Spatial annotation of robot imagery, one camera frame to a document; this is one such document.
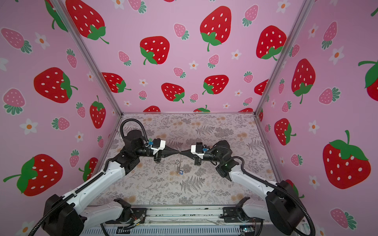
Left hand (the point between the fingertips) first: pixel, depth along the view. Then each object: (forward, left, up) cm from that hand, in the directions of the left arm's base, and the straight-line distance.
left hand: (177, 151), depth 65 cm
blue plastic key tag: (+3, +1, -32) cm, 32 cm away
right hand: (0, -1, -1) cm, 1 cm away
